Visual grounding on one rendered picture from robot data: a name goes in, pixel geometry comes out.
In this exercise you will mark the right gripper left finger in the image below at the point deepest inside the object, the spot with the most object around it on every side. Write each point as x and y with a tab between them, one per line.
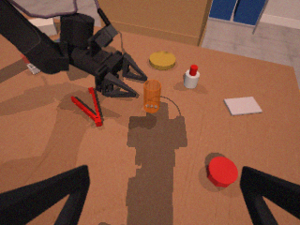
21	205

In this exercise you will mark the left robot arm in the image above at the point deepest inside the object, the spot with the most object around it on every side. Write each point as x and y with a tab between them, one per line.
40	50

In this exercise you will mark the red disk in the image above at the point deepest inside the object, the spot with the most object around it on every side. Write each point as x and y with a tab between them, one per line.
221	172

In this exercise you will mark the pale pink flat square slab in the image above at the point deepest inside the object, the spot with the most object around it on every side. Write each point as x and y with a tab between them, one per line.
242	105

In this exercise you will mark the orange translucent pill bottle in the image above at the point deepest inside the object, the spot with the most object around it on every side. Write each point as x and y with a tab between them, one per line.
151	99

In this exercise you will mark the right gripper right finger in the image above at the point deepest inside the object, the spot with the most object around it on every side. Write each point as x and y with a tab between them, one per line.
255	185

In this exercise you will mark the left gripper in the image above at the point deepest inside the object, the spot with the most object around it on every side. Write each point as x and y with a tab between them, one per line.
109	62

